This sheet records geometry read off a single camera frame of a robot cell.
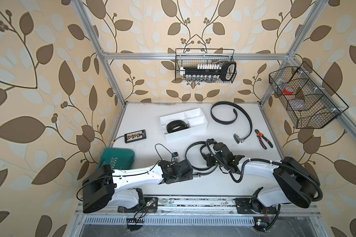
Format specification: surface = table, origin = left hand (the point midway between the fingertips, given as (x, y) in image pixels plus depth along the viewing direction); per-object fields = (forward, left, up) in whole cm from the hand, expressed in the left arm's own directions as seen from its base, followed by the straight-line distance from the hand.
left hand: (185, 175), depth 80 cm
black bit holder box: (+27, +34, -3) cm, 44 cm away
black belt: (+23, -35, -2) cm, 42 cm away
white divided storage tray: (+40, -7, +1) cm, 40 cm away
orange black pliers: (+28, -51, -2) cm, 58 cm away
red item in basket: (+37, -57, +28) cm, 73 cm away
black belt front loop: (+29, +6, +6) cm, 31 cm away
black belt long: (+1, -7, -3) cm, 8 cm away
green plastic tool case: (+10, +39, -1) cm, 40 cm away
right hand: (+12, -12, -3) cm, 17 cm away
